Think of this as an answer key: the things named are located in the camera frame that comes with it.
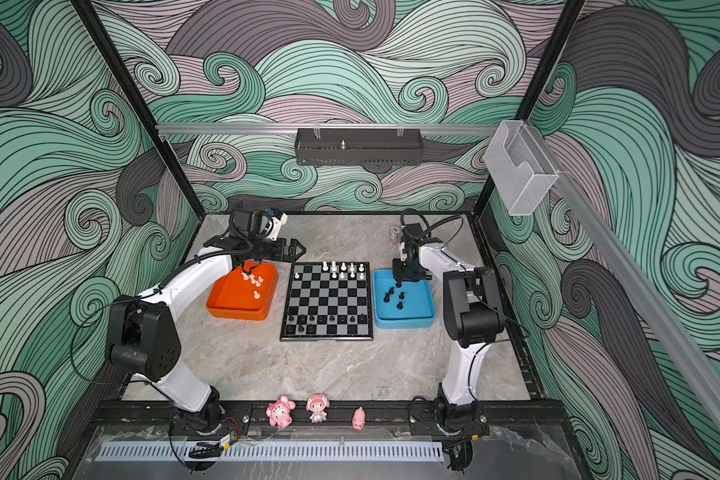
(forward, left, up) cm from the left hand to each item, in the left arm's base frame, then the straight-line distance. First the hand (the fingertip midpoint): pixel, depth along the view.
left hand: (295, 245), depth 88 cm
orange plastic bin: (-7, +17, -19) cm, 26 cm away
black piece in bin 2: (-11, -33, -15) cm, 38 cm away
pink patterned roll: (+15, -32, -12) cm, 38 cm away
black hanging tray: (+29, -19, +16) cm, 38 cm away
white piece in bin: (-8, +14, -16) cm, 23 cm away
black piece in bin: (-8, -29, -16) cm, 34 cm away
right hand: (-1, -34, -13) cm, 37 cm away
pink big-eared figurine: (-42, 0, -13) cm, 44 cm away
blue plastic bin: (-10, -39, -16) cm, 44 cm away
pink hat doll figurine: (-39, -10, -14) cm, 43 cm away
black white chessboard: (-10, -10, -15) cm, 21 cm away
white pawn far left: (-1, +1, -15) cm, 15 cm away
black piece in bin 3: (-8, -34, -16) cm, 38 cm away
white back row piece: (+2, -8, -15) cm, 17 cm away
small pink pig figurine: (-43, -20, -15) cm, 49 cm away
